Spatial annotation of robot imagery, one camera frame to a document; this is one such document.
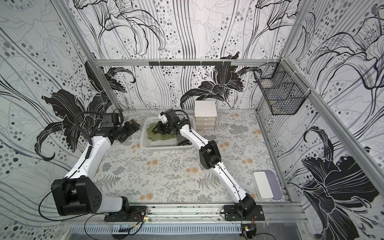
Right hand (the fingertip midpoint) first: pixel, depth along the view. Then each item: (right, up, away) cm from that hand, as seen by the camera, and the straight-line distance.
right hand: (155, 129), depth 97 cm
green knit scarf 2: (+2, -4, -7) cm, 8 cm away
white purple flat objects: (+64, -29, -20) cm, 73 cm away
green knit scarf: (-1, +3, -4) cm, 5 cm away
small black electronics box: (+53, -47, -26) cm, 76 cm away
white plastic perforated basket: (+9, -10, +2) cm, 14 cm away
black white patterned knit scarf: (+18, -7, -7) cm, 21 cm away
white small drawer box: (+33, +9, -3) cm, 34 cm away
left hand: (-7, 0, -12) cm, 14 cm away
